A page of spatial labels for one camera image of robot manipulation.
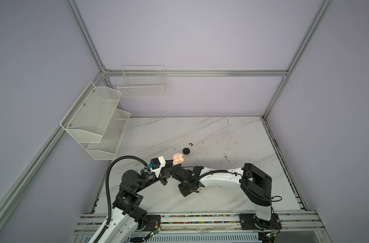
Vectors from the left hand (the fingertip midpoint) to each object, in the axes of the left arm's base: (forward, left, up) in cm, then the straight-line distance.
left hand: (177, 163), depth 64 cm
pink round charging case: (0, 0, +4) cm, 4 cm away
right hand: (-5, -1, -28) cm, 28 cm away
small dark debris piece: (+29, -6, -28) cm, 41 cm away
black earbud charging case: (+24, -3, -28) cm, 37 cm away
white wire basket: (+55, +25, +6) cm, 61 cm away
